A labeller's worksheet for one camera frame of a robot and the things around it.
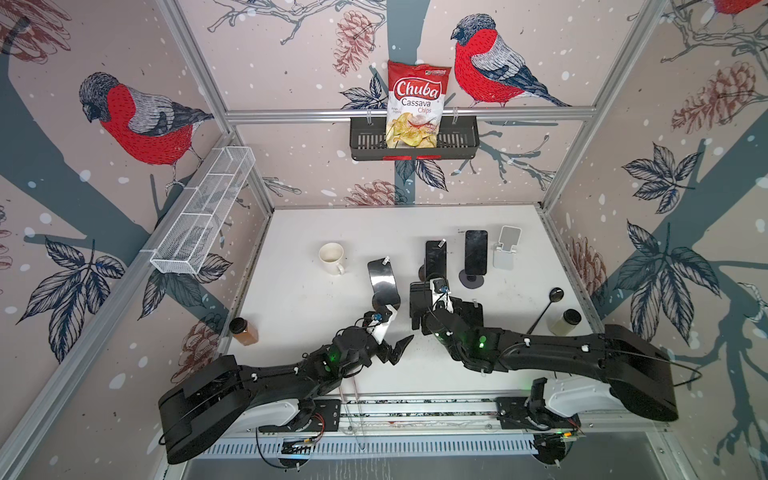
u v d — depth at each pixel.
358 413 0.76
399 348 0.71
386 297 0.88
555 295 0.95
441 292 0.68
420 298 0.82
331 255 1.00
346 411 0.75
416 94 0.83
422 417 0.75
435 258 0.95
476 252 0.92
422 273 0.95
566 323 0.81
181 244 0.71
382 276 0.87
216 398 0.43
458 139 0.95
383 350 0.70
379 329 0.70
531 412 0.66
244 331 0.80
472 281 0.99
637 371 0.42
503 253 1.03
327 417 0.73
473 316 0.91
